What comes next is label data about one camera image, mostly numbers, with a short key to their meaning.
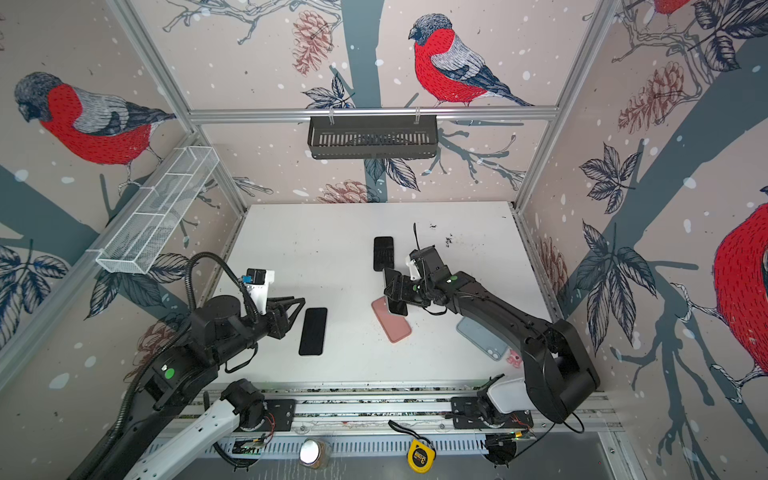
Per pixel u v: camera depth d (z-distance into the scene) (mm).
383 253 1069
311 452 602
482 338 861
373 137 1067
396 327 878
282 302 603
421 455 667
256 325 560
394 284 764
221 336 491
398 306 861
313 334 862
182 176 876
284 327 589
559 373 417
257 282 572
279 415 728
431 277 647
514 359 808
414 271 772
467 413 728
